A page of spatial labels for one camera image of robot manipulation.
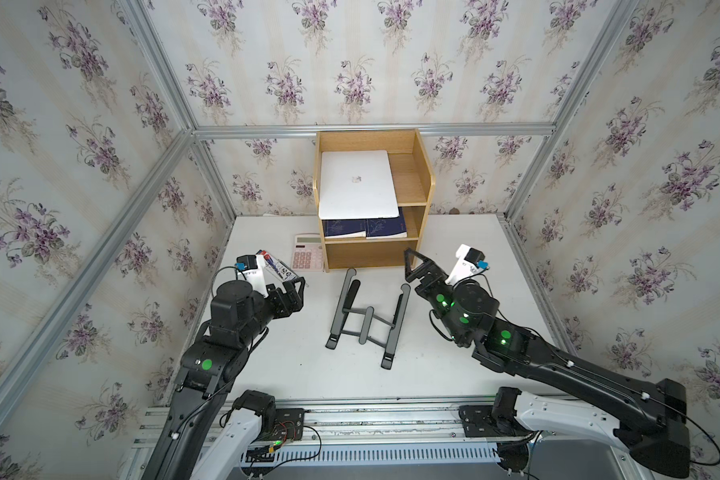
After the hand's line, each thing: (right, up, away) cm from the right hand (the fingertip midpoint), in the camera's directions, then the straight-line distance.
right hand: (412, 258), depth 65 cm
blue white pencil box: (-41, -5, +38) cm, 56 cm away
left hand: (-26, -7, +2) cm, 27 cm away
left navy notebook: (-20, +8, +28) cm, 36 cm away
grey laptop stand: (-10, -20, +21) cm, 31 cm away
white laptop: (-12, +20, +19) cm, 30 cm away
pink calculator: (-31, -1, +42) cm, 52 cm away
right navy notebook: (-3, +8, +28) cm, 29 cm away
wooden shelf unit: (+4, +21, +21) cm, 30 cm away
